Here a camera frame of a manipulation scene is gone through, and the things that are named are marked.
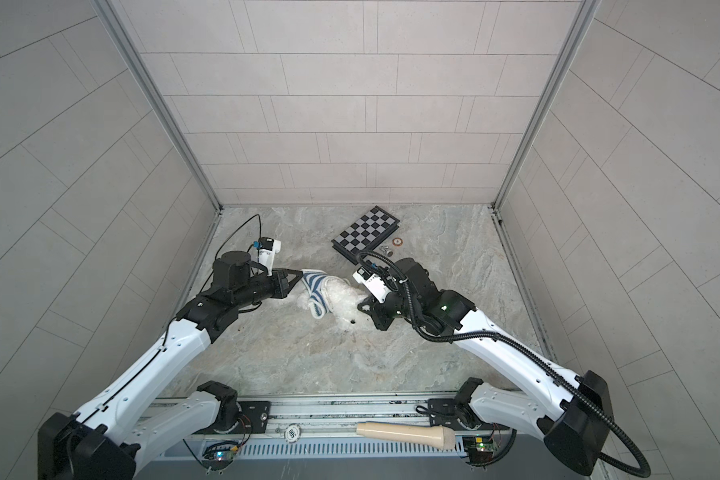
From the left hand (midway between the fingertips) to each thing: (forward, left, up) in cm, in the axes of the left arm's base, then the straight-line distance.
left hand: (307, 271), depth 75 cm
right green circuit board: (-35, -41, -20) cm, 58 cm away
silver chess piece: (+22, -20, -20) cm, 36 cm away
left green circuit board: (-37, +17, -16) cm, 43 cm away
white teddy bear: (-8, -10, +1) cm, 13 cm away
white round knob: (-32, +2, -19) cm, 37 cm away
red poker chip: (+24, -25, -20) cm, 41 cm away
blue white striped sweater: (-9, -4, +1) cm, 10 cm away
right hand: (-10, -14, -1) cm, 17 cm away
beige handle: (-33, -31, -16) cm, 48 cm away
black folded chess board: (+26, -14, -18) cm, 34 cm away
